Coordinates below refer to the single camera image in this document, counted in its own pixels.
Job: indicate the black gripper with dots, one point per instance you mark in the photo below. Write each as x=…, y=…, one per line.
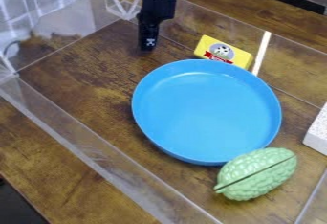
x=155, y=11

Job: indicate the blue round tray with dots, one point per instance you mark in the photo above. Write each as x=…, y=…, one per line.
x=206, y=111

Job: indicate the white speckled sponge block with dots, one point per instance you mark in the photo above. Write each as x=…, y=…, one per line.
x=316, y=137

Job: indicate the white patterned cloth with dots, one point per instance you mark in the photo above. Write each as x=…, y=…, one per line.
x=34, y=4

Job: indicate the clear acrylic enclosure wall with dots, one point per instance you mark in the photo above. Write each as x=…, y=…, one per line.
x=73, y=151

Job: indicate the green bitter gourd toy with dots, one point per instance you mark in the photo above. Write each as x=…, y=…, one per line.
x=255, y=173

